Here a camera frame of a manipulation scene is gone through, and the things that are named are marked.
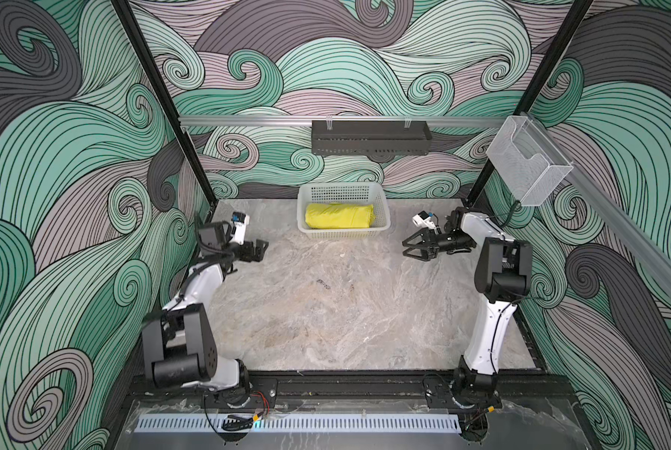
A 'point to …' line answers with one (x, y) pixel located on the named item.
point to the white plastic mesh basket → (345, 192)
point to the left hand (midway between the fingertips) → (252, 238)
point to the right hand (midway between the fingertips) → (404, 253)
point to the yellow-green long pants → (338, 216)
